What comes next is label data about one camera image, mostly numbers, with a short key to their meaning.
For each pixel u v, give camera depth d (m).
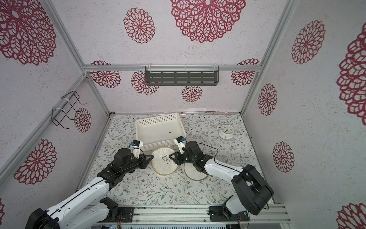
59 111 0.73
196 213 0.76
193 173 0.81
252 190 0.43
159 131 1.10
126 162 0.63
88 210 0.57
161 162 0.80
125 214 0.74
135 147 0.71
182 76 0.92
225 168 0.52
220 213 0.74
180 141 0.76
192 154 0.67
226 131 1.03
